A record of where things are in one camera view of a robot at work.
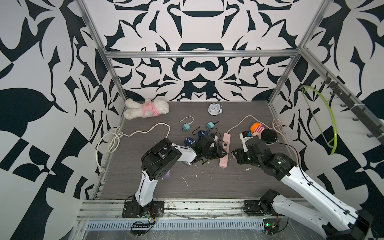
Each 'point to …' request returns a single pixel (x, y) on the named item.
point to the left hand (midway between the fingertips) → (224, 150)
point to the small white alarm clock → (215, 109)
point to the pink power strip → (223, 160)
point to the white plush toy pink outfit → (147, 109)
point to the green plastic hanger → (333, 116)
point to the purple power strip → (167, 175)
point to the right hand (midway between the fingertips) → (234, 150)
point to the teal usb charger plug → (210, 125)
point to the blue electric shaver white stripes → (189, 141)
